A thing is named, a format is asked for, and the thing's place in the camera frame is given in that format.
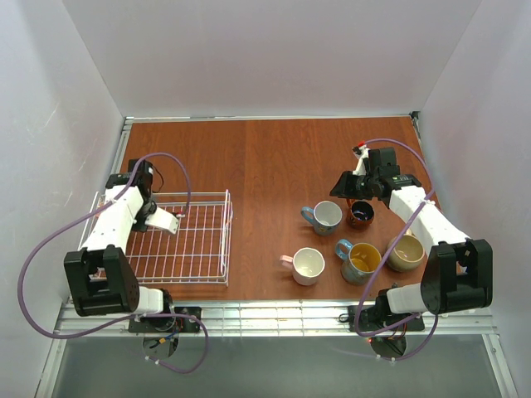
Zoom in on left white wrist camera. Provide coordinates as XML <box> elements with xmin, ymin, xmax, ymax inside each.
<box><xmin>145</xmin><ymin>207</ymin><xmax>179</xmax><ymax>235</ymax></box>

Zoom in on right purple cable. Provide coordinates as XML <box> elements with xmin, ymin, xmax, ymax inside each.
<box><xmin>354</xmin><ymin>138</ymin><xmax>439</xmax><ymax>362</ymax></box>

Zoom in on blue bear mug yellow inside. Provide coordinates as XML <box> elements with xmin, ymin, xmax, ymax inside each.
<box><xmin>335</xmin><ymin>239</ymin><xmax>382</xmax><ymax>285</ymax></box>

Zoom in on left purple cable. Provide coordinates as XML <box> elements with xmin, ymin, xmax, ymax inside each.
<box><xmin>17</xmin><ymin>152</ymin><xmax>211</xmax><ymax>374</ymax></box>

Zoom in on beige round mug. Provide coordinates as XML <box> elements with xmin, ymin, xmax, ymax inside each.
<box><xmin>387</xmin><ymin>234</ymin><xmax>425</xmax><ymax>273</ymax></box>

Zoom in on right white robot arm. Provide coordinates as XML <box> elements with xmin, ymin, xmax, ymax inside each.
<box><xmin>330</xmin><ymin>143</ymin><xmax>494</xmax><ymax>337</ymax></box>

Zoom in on light blue mug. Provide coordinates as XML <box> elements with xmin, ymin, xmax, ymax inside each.
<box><xmin>300</xmin><ymin>201</ymin><xmax>343</xmax><ymax>236</ymax></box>

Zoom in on purple cable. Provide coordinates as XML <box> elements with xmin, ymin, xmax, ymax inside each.
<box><xmin>17</xmin><ymin>152</ymin><xmax>211</xmax><ymax>374</ymax></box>
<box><xmin>354</xmin><ymin>138</ymin><xmax>439</xmax><ymax>362</ymax></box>

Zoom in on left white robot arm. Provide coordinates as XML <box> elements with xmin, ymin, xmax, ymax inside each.
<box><xmin>64</xmin><ymin>160</ymin><xmax>179</xmax><ymax>317</ymax></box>

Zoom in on aluminium left rail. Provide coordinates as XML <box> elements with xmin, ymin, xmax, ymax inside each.
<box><xmin>61</xmin><ymin>118</ymin><xmax>134</xmax><ymax>299</ymax></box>

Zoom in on aluminium front rail frame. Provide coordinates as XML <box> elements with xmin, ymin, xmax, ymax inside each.
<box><xmin>53</xmin><ymin>300</ymin><xmax>499</xmax><ymax>337</ymax></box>

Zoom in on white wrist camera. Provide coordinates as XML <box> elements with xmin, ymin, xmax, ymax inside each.
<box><xmin>352</xmin><ymin>142</ymin><xmax>369</xmax><ymax>176</ymax></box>
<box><xmin>145</xmin><ymin>207</ymin><xmax>179</xmax><ymax>235</ymax></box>

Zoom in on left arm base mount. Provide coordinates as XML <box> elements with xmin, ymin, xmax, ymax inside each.
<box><xmin>128</xmin><ymin>305</ymin><xmax>203</xmax><ymax>361</ymax></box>

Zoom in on white wire dish rack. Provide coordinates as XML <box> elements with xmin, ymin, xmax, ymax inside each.
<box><xmin>90</xmin><ymin>191</ymin><xmax>233</xmax><ymax>285</ymax></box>

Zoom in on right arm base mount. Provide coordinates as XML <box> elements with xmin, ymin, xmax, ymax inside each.
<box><xmin>339</xmin><ymin>305</ymin><xmax>425</xmax><ymax>357</ymax></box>

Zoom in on orange brown mug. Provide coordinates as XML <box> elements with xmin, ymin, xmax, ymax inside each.
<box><xmin>347</xmin><ymin>199</ymin><xmax>375</xmax><ymax>230</ymax></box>

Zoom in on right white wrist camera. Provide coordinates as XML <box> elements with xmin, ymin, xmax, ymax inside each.
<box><xmin>352</xmin><ymin>142</ymin><xmax>369</xmax><ymax>176</ymax></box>

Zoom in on pink faceted mug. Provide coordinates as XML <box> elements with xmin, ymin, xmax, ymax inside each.
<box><xmin>279</xmin><ymin>247</ymin><xmax>325</xmax><ymax>286</ymax></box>

